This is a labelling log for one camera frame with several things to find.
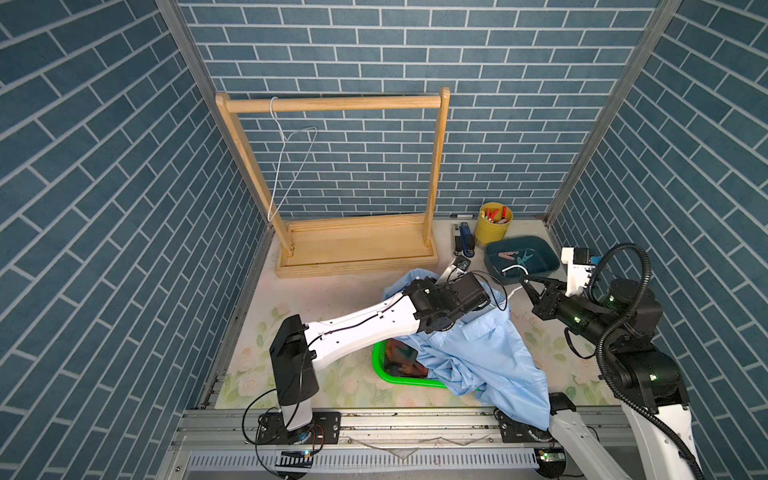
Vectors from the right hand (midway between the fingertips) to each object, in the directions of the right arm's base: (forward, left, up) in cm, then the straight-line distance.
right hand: (525, 279), depth 62 cm
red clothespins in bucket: (+43, -4, -21) cm, 48 cm away
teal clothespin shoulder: (+33, -16, -34) cm, 50 cm away
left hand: (+4, +15, -14) cm, 21 cm away
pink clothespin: (+34, -11, -33) cm, 49 cm away
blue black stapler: (+37, +4, -30) cm, 48 cm away
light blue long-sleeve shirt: (-11, +6, -14) cm, 19 cm away
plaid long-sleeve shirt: (-10, +25, -26) cm, 37 cm away
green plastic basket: (-11, +31, -27) cm, 43 cm away
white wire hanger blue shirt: (-2, +2, -3) cm, 4 cm away
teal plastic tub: (+33, -12, -35) cm, 49 cm away
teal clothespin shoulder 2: (+35, -17, -33) cm, 51 cm away
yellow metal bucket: (+40, -3, -23) cm, 46 cm away
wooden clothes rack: (+32, +57, -31) cm, 73 cm away
